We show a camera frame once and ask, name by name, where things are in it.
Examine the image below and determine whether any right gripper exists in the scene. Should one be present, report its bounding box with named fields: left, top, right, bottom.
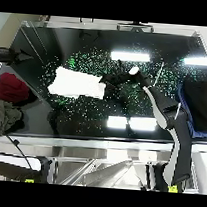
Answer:
left=102, top=71, right=131, bottom=89

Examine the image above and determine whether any white shirt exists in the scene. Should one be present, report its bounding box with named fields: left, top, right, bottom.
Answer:
left=46, top=65, right=109, bottom=102

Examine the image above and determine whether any blue garment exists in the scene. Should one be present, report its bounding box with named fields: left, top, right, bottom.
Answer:
left=173, top=82, right=207, bottom=140

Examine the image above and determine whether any red garment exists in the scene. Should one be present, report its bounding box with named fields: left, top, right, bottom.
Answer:
left=0, top=71, right=31, bottom=104

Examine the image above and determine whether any grey garment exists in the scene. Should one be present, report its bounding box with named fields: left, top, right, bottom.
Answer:
left=0, top=98, right=26, bottom=136

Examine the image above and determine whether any silver frame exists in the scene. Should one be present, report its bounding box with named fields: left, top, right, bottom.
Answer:
left=0, top=127, right=207, bottom=195

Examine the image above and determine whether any black cable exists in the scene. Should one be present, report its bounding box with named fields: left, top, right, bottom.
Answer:
left=0, top=115, right=38, bottom=172

